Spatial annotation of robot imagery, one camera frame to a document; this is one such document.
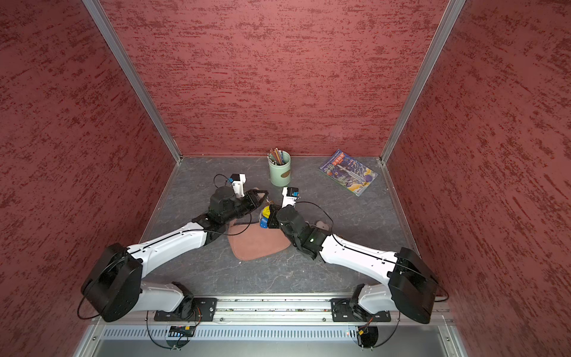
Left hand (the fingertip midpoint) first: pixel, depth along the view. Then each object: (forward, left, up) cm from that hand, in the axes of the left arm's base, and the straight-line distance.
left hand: (268, 196), depth 81 cm
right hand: (-5, -1, -2) cm, 6 cm away
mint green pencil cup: (+20, -3, -11) cm, 24 cm away
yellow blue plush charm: (-5, +1, -4) cm, 7 cm away
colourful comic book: (+29, -39, -19) cm, 52 cm away
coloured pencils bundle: (+27, -1, -7) cm, 28 cm away
